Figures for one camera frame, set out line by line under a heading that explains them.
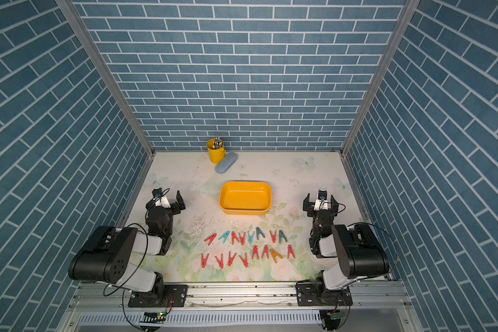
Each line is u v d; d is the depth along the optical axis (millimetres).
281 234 890
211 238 880
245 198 1023
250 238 884
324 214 770
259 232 891
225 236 886
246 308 720
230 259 824
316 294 735
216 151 1083
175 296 740
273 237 884
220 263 808
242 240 866
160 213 723
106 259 444
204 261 821
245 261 823
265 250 844
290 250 847
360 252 466
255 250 847
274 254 828
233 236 886
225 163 1113
